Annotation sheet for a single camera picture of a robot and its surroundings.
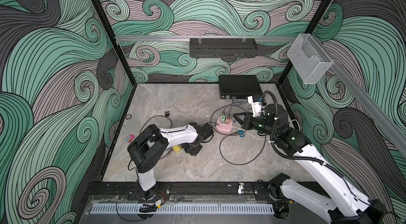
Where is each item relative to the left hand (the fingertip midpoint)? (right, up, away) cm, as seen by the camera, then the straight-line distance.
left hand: (189, 148), depth 86 cm
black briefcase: (+33, +36, +27) cm, 56 cm away
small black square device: (-16, +18, +16) cm, 29 cm away
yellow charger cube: (-7, 0, -1) cm, 8 cm away
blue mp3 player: (+30, +8, +5) cm, 32 cm away
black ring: (-42, +17, +16) cm, 48 cm away
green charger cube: (+20, +17, +6) cm, 27 cm away
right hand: (+20, +21, -18) cm, 34 cm away
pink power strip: (+20, +10, +6) cm, 23 cm away
